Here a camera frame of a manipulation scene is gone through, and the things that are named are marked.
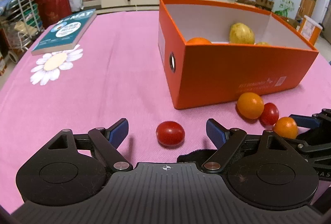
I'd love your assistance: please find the pink floral tablecloth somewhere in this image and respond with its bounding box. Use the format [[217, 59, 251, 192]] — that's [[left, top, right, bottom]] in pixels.
[[0, 9, 331, 214]]

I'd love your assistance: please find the orange tangerine with stem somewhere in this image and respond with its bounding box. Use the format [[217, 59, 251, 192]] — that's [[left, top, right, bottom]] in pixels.
[[236, 92, 264, 120]]

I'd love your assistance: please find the red gift bag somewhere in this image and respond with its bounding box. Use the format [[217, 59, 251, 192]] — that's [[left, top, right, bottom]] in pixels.
[[36, 0, 72, 29]]

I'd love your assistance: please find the yellow-green mango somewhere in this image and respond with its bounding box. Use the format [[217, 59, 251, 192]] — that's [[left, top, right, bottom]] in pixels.
[[229, 22, 255, 44]]

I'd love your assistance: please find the small kumquat orange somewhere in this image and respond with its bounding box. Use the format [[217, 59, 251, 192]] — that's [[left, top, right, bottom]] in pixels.
[[255, 41, 271, 46]]

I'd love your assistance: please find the orange white fruit carton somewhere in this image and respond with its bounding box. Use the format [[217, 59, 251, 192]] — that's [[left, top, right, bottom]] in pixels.
[[299, 15, 323, 46]]

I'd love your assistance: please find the large orange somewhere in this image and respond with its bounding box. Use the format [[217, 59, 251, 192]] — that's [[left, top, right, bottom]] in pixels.
[[187, 37, 211, 45]]

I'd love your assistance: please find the red cherry tomato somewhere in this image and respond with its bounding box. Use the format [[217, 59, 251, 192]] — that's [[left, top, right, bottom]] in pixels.
[[259, 102, 279, 126], [156, 121, 185, 147]]

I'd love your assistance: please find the orange cardboard box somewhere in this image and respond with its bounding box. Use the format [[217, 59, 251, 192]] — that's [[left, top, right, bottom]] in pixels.
[[158, 0, 318, 109]]

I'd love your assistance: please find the teal book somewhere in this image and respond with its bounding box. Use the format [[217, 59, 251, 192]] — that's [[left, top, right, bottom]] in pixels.
[[31, 9, 97, 55]]

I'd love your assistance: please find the white wire cart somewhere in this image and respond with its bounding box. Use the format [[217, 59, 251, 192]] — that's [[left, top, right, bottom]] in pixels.
[[1, 0, 44, 52]]

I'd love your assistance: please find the small orange tangerine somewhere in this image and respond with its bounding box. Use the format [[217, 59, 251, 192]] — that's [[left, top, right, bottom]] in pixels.
[[273, 117, 299, 139]]

